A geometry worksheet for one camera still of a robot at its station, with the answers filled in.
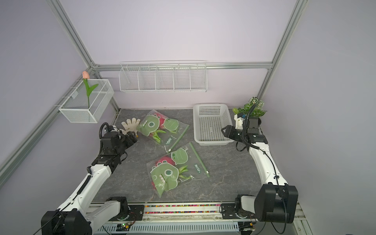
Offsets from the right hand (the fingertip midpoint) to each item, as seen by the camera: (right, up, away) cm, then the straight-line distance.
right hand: (225, 130), depth 83 cm
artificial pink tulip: (-79, +23, +1) cm, 82 cm away
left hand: (-54, -4, -1) cm, 54 cm away
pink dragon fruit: (-32, -18, +2) cm, 37 cm away
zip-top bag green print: (-25, -21, 0) cm, 33 cm away
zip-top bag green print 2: (-38, -1, +16) cm, 41 cm away
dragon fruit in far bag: (-44, -4, +14) cm, 46 cm away
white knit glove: (-67, +2, +28) cm, 72 cm away
